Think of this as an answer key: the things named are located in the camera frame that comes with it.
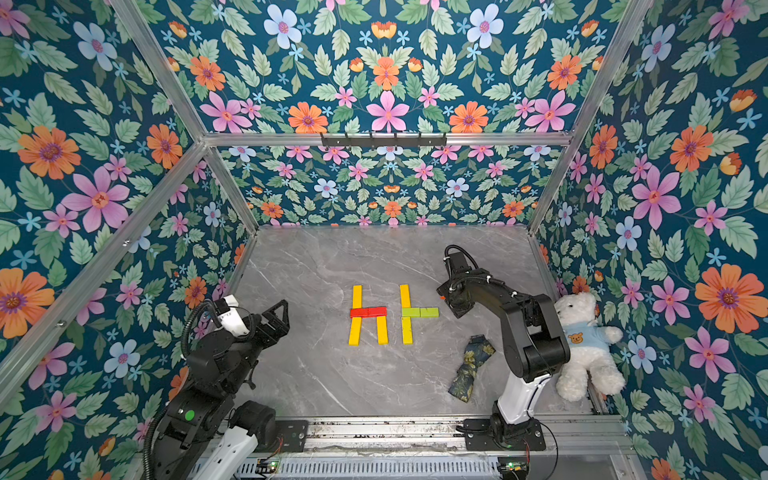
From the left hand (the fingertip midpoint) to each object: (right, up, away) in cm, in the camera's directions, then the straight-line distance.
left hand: (280, 308), depth 69 cm
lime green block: (+31, -6, +27) cm, 42 cm away
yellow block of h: (+13, -1, +30) cm, 33 cm away
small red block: (+19, -6, +27) cm, 34 cm away
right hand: (+45, 0, +27) cm, 52 cm away
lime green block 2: (+37, -6, +26) cm, 46 cm away
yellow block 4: (+30, -11, +22) cm, 39 cm away
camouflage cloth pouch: (+50, -15, +15) cm, 55 cm away
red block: (+14, -6, +26) cm, 30 cm away
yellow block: (+14, -11, +22) cm, 28 cm away
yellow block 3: (+29, -1, +29) cm, 42 cm away
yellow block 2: (+22, -11, +22) cm, 33 cm away
